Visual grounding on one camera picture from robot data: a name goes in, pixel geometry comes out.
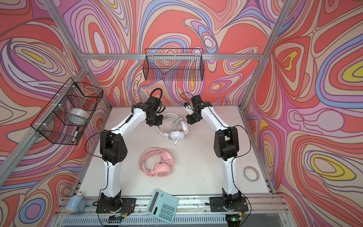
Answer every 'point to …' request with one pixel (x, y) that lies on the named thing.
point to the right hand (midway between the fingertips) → (192, 122)
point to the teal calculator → (162, 205)
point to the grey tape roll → (78, 117)
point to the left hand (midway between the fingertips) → (162, 122)
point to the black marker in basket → (76, 133)
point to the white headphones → (178, 130)
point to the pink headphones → (156, 161)
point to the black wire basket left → (65, 117)
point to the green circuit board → (115, 219)
